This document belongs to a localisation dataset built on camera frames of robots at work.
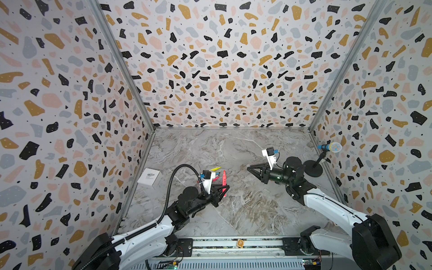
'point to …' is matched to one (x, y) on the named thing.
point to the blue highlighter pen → (202, 175)
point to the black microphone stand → (313, 168)
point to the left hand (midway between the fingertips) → (230, 188)
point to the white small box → (150, 178)
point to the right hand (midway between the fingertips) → (250, 169)
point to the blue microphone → (334, 147)
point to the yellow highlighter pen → (216, 169)
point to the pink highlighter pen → (224, 182)
